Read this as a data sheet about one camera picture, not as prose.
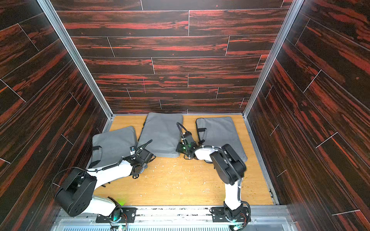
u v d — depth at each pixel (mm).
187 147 767
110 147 986
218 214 734
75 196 427
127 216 730
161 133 1060
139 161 705
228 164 441
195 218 735
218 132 1070
